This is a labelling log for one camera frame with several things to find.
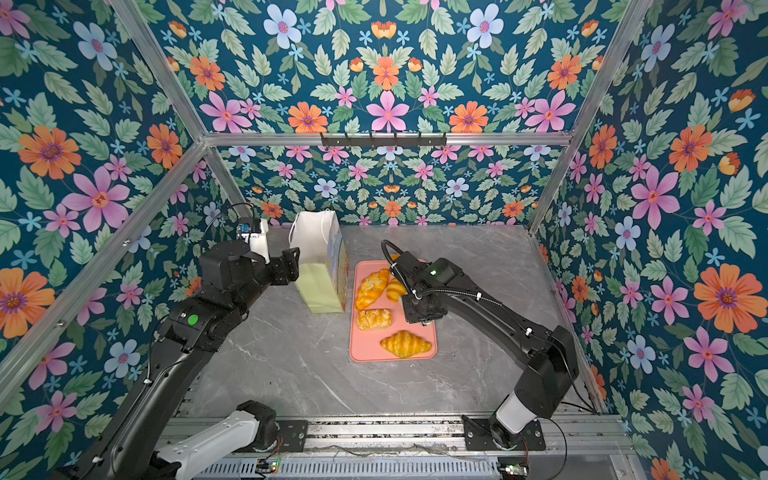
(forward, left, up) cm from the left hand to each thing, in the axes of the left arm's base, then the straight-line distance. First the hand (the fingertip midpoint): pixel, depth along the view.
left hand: (287, 242), depth 65 cm
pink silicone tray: (-9, -13, -38) cm, 42 cm away
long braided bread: (+9, -15, -35) cm, 39 cm away
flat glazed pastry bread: (-3, -16, -34) cm, 38 cm away
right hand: (-8, -29, -22) cm, 37 cm away
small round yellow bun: (+8, -23, -35) cm, 43 cm away
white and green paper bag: (+3, -4, -17) cm, 18 cm away
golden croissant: (-12, -25, -33) cm, 43 cm away
